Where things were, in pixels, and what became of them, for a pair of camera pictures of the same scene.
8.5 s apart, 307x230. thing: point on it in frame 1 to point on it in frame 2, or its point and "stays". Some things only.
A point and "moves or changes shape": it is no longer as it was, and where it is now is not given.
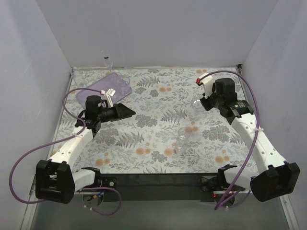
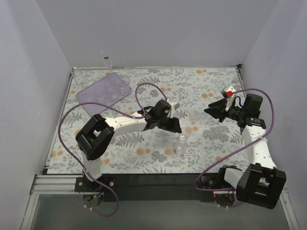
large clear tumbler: [124, 86] stays
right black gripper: [206, 103] to [227, 111]
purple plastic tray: [114, 81] stays
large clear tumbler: [196, 104] moves or changes shape
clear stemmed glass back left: [79, 80] stays
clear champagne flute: [106, 54] stays
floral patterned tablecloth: [171, 132] stays
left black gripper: [118, 111] to [164, 121]
